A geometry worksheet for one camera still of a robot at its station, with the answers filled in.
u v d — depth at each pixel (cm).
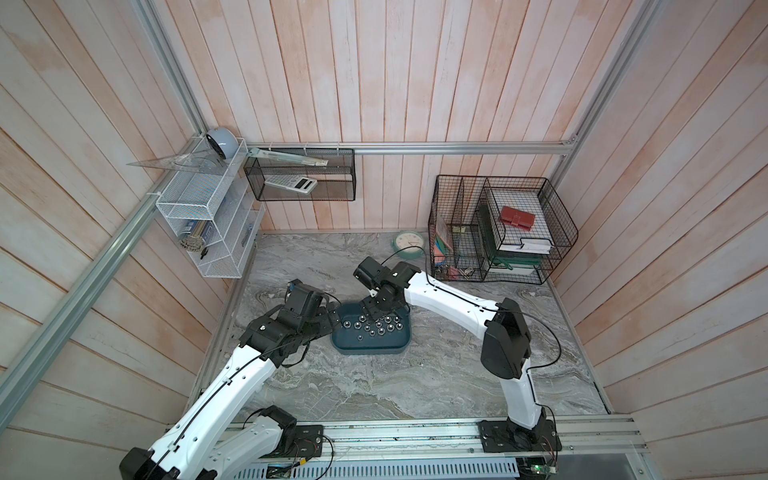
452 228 122
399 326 93
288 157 91
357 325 93
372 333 91
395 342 90
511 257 95
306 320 56
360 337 90
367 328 93
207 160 86
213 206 70
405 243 114
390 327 93
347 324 93
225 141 84
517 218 93
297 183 98
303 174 104
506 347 50
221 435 43
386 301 62
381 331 92
